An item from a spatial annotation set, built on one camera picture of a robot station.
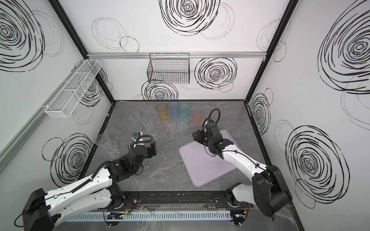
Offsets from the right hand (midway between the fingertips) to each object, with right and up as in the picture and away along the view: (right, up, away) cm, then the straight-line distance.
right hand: (193, 136), depth 84 cm
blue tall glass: (-13, +17, +15) cm, 26 cm away
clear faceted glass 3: (-32, +7, +18) cm, 37 cm away
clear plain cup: (-58, -6, +11) cm, 59 cm away
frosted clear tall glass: (-41, +10, +20) cm, 47 cm away
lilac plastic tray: (+6, -20, +5) cm, 21 cm away
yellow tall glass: (-21, +17, +13) cm, 29 cm away
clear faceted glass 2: (-16, +7, +18) cm, 25 cm away
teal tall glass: (-5, +16, +18) cm, 25 cm away
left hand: (-24, -3, -5) cm, 25 cm away
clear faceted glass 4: (-51, -9, +7) cm, 53 cm away
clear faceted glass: (-7, +9, +18) cm, 21 cm away
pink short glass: (+4, +11, +25) cm, 27 cm away
